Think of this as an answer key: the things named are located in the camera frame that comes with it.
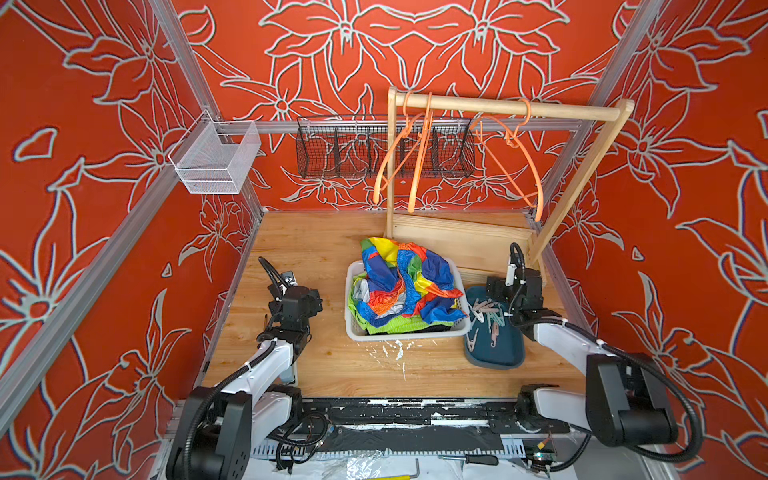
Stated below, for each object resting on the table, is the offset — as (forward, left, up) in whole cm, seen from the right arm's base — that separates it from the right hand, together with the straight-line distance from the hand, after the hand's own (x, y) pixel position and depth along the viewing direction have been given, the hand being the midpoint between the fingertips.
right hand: (506, 275), depth 90 cm
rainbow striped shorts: (-6, +32, +7) cm, 33 cm away
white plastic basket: (-18, +45, -2) cm, 49 cm away
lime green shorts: (-17, +34, 0) cm, 38 cm away
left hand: (-6, +64, -1) cm, 65 cm away
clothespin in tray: (-18, +12, -8) cm, 23 cm away
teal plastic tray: (-18, +5, -9) cm, 20 cm away
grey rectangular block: (-30, +62, -3) cm, 69 cm away
